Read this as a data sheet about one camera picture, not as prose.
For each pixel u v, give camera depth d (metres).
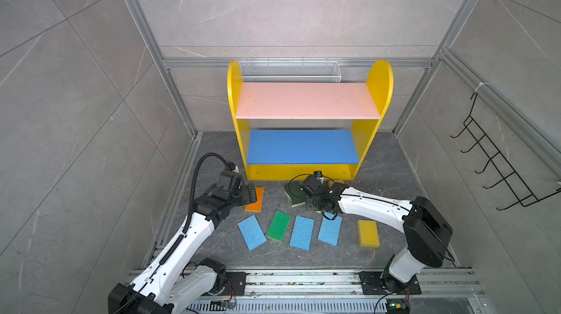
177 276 0.44
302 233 0.84
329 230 0.85
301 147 0.93
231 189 0.59
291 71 0.98
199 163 0.57
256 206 0.90
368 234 0.82
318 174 0.79
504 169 0.66
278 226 0.86
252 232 0.84
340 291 0.73
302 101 0.74
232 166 0.70
